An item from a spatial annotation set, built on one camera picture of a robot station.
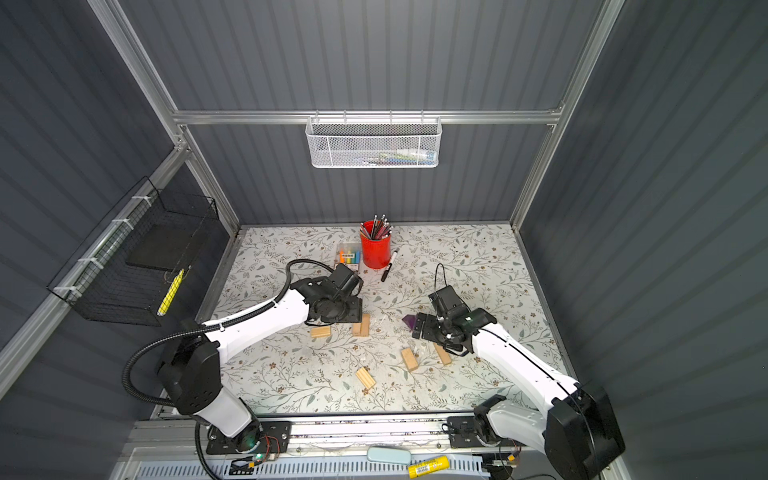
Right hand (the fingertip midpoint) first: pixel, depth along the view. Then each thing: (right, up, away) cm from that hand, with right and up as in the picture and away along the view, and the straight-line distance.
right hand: (430, 334), depth 83 cm
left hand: (-21, +6, +2) cm, 22 cm away
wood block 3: (-33, -1, +8) cm, 34 cm away
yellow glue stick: (-3, -26, -15) cm, 31 cm away
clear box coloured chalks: (-26, +22, +25) cm, 43 cm away
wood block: (-19, 0, +9) cm, 21 cm away
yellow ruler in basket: (-62, +14, -15) cm, 65 cm away
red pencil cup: (-16, +27, +16) cm, 35 cm away
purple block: (-5, +1, +10) cm, 12 cm away
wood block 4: (-6, -7, 0) cm, 9 cm away
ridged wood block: (-18, -12, -1) cm, 22 cm away
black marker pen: (-11, +19, +25) cm, 33 cm away
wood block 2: (-22, 0, +8) cm, 23 cm away
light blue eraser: (-11, -25, -14) cm, 30 cm away
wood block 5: (+4, -7, +3) cm, 9 cm away
